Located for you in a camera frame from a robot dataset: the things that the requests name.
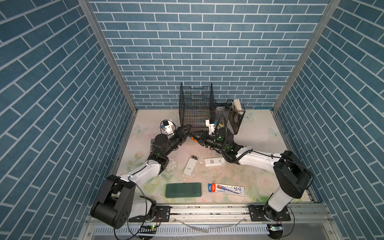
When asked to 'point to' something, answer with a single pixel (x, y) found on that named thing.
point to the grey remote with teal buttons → (191, 165)
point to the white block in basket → (237, 105)
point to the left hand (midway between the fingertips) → (192, 128)
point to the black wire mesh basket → (197, 104)
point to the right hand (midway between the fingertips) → (189, 133)
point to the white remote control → (214, 161)
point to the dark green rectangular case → (173, 190)
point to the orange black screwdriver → (194, 140)
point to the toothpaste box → (226, 188)
